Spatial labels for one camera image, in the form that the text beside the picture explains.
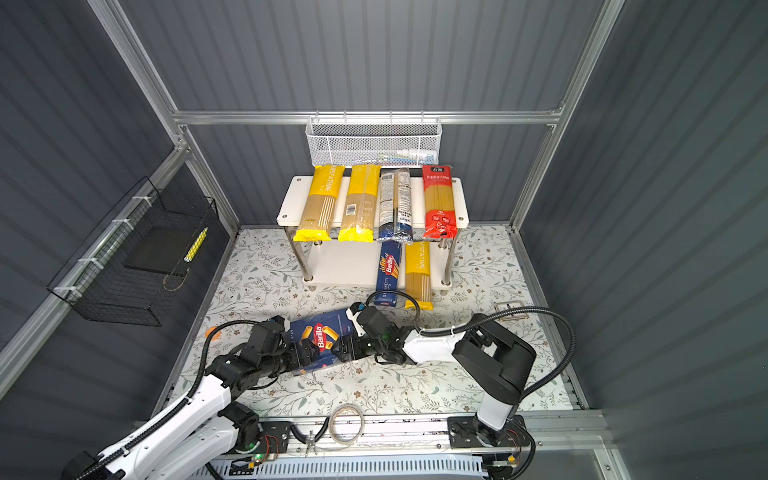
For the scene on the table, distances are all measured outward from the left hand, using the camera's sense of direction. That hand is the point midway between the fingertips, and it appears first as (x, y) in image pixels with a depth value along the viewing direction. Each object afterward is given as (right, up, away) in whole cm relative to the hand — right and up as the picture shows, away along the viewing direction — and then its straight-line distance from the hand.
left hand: (308, 354), depth 83 cm
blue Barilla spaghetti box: (+22, +22, +11) cm, 33 cm away
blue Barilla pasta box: (+4, +6, +2) cm, 8 cm away
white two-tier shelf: (+3, +25, +18) cm, 31 cm away
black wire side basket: (-41, +31, -5) cm, 51 cm away
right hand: (+10, +1, +1) cm, 10 cm away
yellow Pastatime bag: (+32, +21, +12) cm, 40 cm away
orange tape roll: (-17, +9, -15) cm, 24 cm away
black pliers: (+3, -19, -9) cm, 21 cm away
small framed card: (+60, +11, +13) cm, 62 cm away
